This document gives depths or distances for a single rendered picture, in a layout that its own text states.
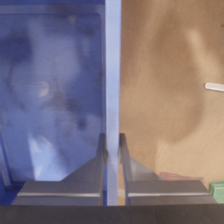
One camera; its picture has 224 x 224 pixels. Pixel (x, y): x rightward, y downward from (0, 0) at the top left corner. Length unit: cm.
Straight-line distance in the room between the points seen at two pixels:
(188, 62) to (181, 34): 6
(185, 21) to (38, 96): 34
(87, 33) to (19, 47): 10
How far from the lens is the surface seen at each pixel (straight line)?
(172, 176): 53
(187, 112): 45
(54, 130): 27
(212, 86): 46
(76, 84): 24
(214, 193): 59
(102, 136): 15
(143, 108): 41
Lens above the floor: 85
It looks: 73 degrees down
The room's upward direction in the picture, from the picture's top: 178 degrees clockwise
